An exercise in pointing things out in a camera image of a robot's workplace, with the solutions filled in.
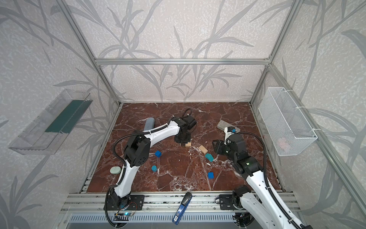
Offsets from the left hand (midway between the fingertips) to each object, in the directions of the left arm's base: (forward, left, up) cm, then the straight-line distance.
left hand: (188, 138), depth 94 cm
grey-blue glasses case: (+13, +29, -3) cm, 32 cm away
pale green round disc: (-21, +42, -2) cm, 47 cm away
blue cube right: (-23, -14, -2) cm, 27 cm away
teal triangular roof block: (-12, -14, -2) cm, 18 cm away
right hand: (-8, -15, +15) cm, 23 cm away
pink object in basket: (-13, -50, +18) cm, 54 cm away
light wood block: (-4, 0, -1) cm, 4 cm away
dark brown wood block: (-4, +3, -2) cm, 5 cm away
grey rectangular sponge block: (+12, -24, -1) cm, 27 cm away
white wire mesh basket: (-13, -45, +32) cm, 56 cm away
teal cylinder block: (-20, +20, -1) cm, 28 cm away
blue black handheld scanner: (-39, +2, +1) cm, 39 cm away
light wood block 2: (-6, -10, -4) cm, 12 cm away
